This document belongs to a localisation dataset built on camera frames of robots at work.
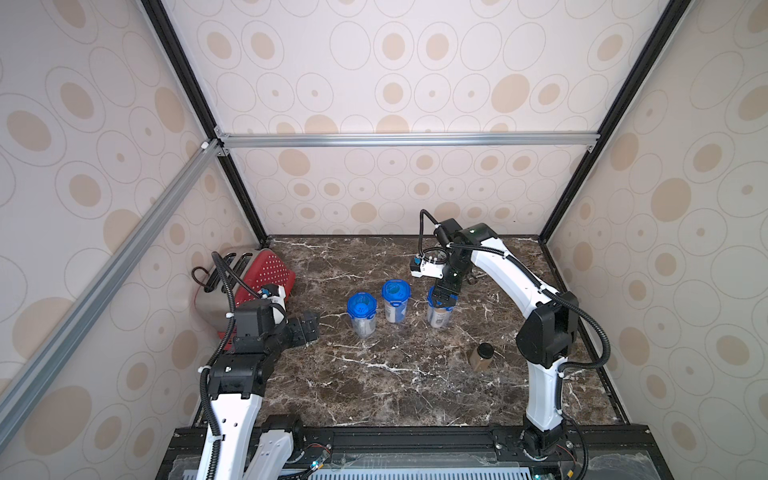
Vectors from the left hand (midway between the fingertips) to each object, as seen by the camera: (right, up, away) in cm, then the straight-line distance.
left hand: (311, 315), depth 72 cm
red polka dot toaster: (-22, +10, +13) cm, 27 cm away
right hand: (+38, +6, +16) cm, 41 cm away
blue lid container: (+11, 0, +11) cm, 16 cm away
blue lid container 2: (+21, +4, +15) cm, 26 cm away
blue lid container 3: (+34, -4, +17) cm, 38 cm away
